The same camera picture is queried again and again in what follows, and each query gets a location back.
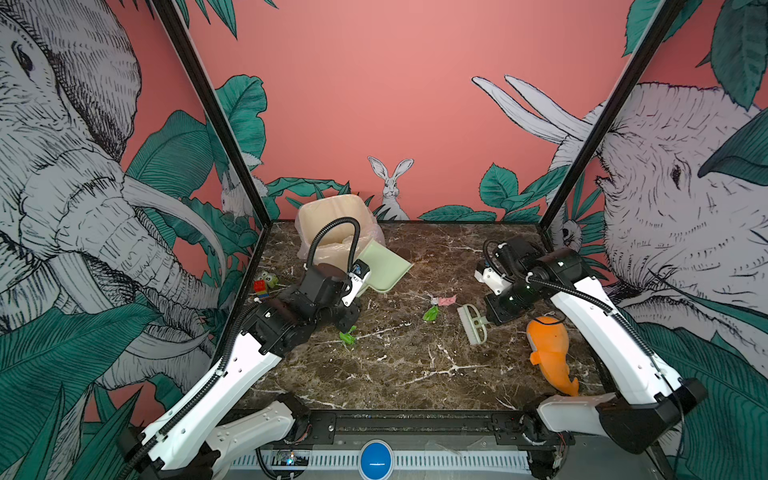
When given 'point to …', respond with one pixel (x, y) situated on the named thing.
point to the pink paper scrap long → (447, 301)
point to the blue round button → (376, 460)
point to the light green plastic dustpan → (387, 267)
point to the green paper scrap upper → (431, 314)
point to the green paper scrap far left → (347, 337)
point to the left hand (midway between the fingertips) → (355, 296)
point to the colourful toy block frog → (260, 286)
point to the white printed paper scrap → (434, 301)
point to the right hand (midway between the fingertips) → (486, 313)
